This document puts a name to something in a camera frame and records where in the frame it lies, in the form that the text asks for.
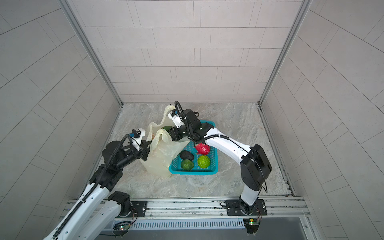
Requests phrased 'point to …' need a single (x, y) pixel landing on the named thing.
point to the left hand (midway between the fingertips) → (158, 140)
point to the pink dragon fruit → (202, 149)
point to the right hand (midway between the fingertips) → (169, 132)
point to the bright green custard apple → (203, 161)
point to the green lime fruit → (187, 164)
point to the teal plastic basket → (175, 167)
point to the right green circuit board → (252, 224)
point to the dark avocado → (186, 155)
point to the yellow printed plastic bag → (164, 149)
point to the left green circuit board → (121, 227)
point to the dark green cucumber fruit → (167, 128)
